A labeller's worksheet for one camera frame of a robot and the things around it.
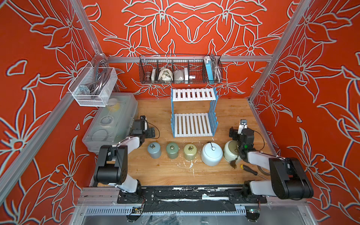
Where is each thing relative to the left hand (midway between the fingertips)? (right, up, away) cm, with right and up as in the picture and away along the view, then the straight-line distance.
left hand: (147, 128), depth 96 cm
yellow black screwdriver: (+61, -21, -15) cm, 66 cm away
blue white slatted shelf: (+34, +12, +14) cm, 39 cm away
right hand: (+61, +3, -6) cm, 61 cm away
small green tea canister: (+19, -11, -15) cm, 26 cm away
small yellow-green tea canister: (+29, -11, -15) cm, 34 cm away
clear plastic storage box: (-20, +4, -11) cm, 23 cm away
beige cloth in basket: (+13, +37, -5) cm, 40 cm away
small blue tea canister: (+7, -11, -13) cm, 18 cm away
